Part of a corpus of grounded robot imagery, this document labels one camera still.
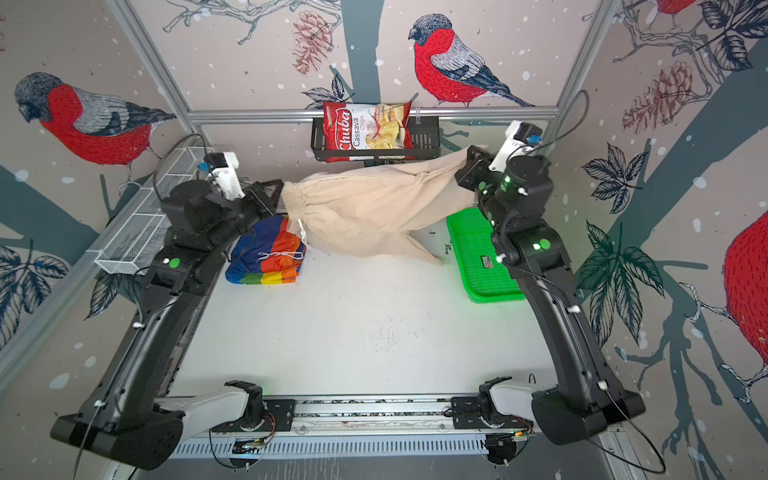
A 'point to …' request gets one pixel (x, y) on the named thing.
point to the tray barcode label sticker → (487, 262)
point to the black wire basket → (426, 135)
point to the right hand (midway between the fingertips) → (458, 150)
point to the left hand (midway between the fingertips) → (278, 178)
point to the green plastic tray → (485, 278)
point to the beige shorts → (372, 206)
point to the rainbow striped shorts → (267, 253)
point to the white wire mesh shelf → (142, 229)
